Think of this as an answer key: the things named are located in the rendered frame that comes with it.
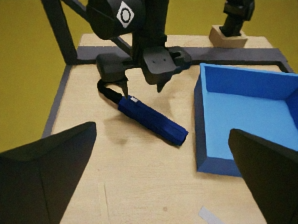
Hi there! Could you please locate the thin tan wooden stick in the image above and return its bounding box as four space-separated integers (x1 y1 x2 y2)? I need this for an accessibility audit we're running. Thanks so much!
98 182 110 224

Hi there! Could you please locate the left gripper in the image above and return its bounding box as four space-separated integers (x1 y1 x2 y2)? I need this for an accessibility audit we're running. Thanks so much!
96 28 192 99

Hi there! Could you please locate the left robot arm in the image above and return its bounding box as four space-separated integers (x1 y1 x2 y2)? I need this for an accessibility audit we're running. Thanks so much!
86 0 255 85

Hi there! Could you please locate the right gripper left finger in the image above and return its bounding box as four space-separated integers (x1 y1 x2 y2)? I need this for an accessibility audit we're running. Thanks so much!
0 121 97 224

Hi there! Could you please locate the grey flat bar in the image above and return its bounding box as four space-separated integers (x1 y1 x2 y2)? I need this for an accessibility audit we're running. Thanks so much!
198 206 225 224

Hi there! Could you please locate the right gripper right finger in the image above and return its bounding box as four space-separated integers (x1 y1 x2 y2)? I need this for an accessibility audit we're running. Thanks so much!
228 128 298 224

